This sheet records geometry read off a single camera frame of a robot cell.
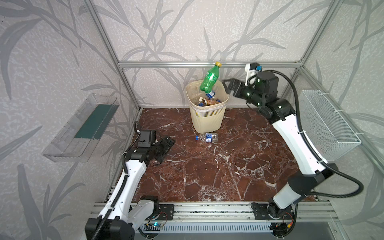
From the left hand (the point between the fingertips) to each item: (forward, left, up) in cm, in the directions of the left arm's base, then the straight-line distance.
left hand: (175, 141), depth 78 cm
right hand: (+16, -27, +28) cm, 41 cm away
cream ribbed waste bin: (+16, -17, -1) cm, 24 cm away
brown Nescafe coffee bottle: (+30, -17, 0) cm, 34 cm away
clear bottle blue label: (+35, -20, +2) cm, 40 cm away
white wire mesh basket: (-2, -67, +17) cm, 69 cm away
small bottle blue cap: (+13, -18, -17) cm, 28 cm away
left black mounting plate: (-30, +3, -17) cm, 35 cm away
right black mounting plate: (-30, -44, -18) cm, 56 cm away
